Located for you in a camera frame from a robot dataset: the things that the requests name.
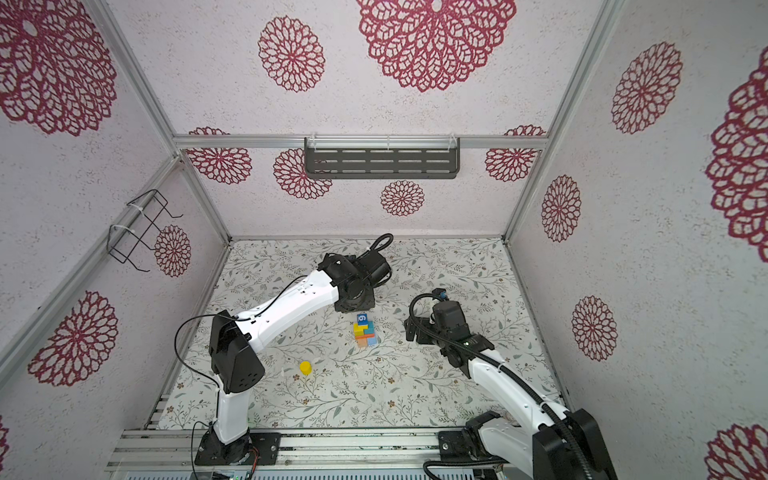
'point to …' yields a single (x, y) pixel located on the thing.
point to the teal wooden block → (371, 328)
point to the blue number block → (362, 319)
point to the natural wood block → (362, 343)
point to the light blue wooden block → (372, 341)
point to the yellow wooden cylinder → (305, 367)
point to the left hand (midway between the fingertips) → (359, 307)
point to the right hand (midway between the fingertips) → (419, 319)
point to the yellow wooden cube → (359, 329)
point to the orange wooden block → (365, 337)
